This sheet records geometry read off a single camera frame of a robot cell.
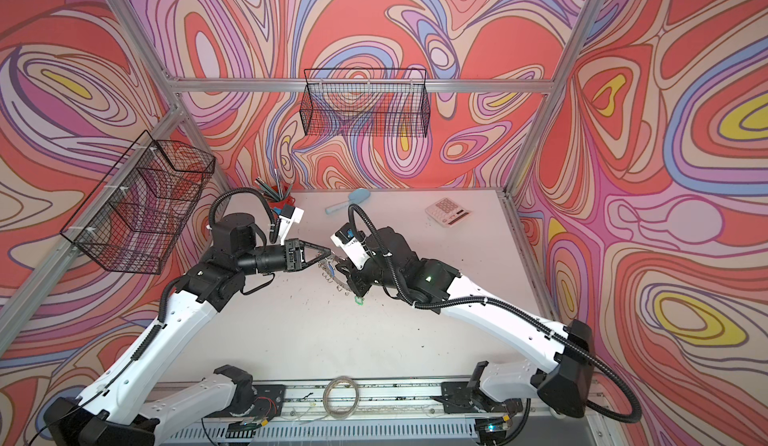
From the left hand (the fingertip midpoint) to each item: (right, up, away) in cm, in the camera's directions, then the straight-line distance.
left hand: (331, 254), depth 65 cm
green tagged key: (+5, -13, +11) cm, 18 cm away
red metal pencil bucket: (-22, +14, +36) cm, 45 cm away
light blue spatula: (-1, +17, +54) cm, 57 cm away
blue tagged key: (-1, -4, +3) cm, 5 cm away
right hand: (+3, -5, +4) cm, 7 cm away
